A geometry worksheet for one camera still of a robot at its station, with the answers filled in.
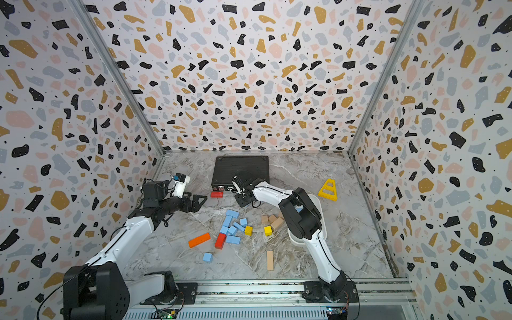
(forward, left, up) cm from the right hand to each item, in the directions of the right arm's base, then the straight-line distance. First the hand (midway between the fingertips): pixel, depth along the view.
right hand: (243, 198), depth 100 cm
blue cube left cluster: (-17, +6, +2) cm, 18 cm away
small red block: (+2, +14, 0) cm, 14 cm away
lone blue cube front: (-29, +11, +2) cm, 31 cm away
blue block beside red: (-21, +2, 0) cm, 21 cm away
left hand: (-8, +16, +15) cm, 23 cm away
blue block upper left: (-12, +6, 0) cm, 14 cm away
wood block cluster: (-13, -16, +1) cm, 21 cm away
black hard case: (+15, +11, +6) cm, 20 cm away
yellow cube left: (-17, -5, +1) cm, 18 cm away
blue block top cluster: (-9, +5, 0) cm, 10 cm away
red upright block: (-22, +7, +1) cm, 23 cm away
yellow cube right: (-17, -13, +1) cm, 22 cm away
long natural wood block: (-30, -14, -1) cm, 33 cm away
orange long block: (-21, +17, 0) cm, 27 cm away
